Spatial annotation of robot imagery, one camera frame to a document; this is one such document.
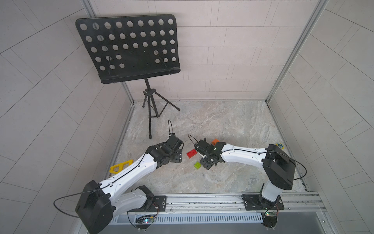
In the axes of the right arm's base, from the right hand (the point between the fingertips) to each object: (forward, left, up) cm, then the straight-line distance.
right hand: (205, 163), depth 85 cm
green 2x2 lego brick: (-2, +5, +2) cm, 5 cm away
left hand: (+3, +15, +8) cm, 18 cm away
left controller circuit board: (-26, +31, +3) cm, 41 cm away
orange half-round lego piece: (+13, -7, +1) cm, 15 cm away
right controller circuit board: (-28, -28, -2) cm, 40 cm away
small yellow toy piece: (+8, -49, 0) cm, 49 cm away
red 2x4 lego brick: (+5, +8, +3) cm, 10 cm away
